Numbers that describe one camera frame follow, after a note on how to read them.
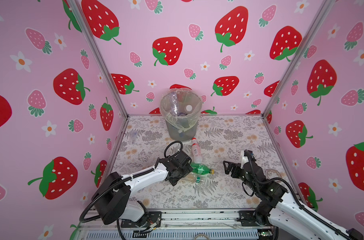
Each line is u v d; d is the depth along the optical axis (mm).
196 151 938
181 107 1029
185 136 1033
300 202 497
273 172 903
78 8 685
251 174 557
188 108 929
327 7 687
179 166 659
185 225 730
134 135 1076
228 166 704
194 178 833
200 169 859
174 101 938
